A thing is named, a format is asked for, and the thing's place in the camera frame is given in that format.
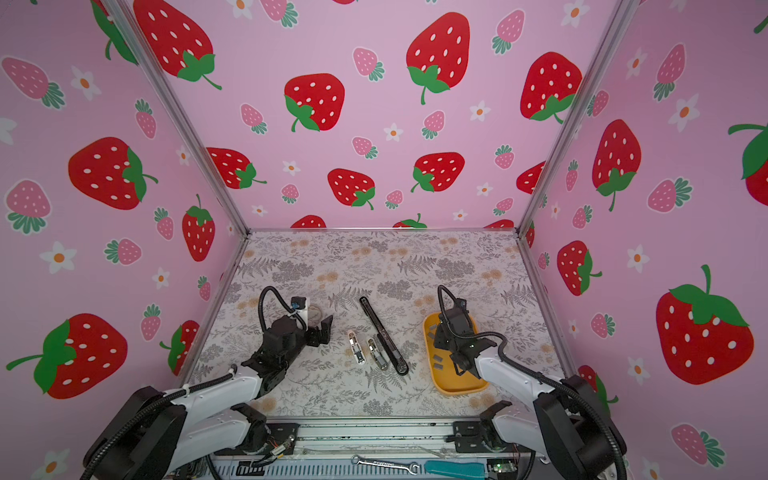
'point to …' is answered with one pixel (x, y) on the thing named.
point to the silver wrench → (410, 466)
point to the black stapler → (399, 363)
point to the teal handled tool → (472, 470)
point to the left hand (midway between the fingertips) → (318, 314)
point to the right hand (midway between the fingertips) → (442, 329)
